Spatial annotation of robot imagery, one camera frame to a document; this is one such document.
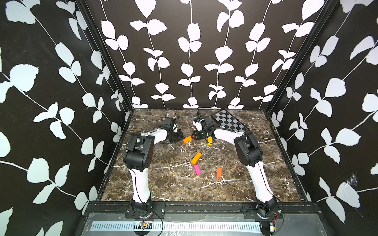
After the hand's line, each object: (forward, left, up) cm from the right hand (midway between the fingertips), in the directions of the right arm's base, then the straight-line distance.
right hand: (191, 134), depth 102 cm
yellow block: (-6, -13, +3) cm, 14 cm away
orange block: (-3, +3, -1) cm, 4 cm away
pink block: (-25, -4, -2) cm, 25 cm away
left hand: (-2, +4, +2) cm, 5 cm away
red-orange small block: (-26, -18, -3) cm, 31 cm away
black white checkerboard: (+14, -28, 0) cm, 31 cm away
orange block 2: (-17, -4, -2) cm, 17 cm away
